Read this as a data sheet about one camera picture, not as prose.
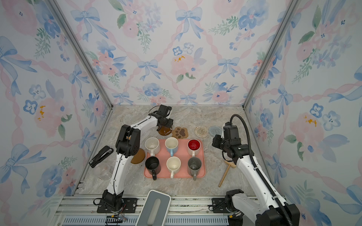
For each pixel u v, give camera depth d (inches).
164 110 34.7
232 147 22.6
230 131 23.1
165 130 40.5
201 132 40.7
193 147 36.5
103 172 33.7
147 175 32.9
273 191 16.3
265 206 15.5
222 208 28.8
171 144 36.4
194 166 33.0
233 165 34.2
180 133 40.6
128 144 25.2
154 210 28.6
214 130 40.7
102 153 35.3
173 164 34.0
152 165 33.8
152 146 37.2
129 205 29.3
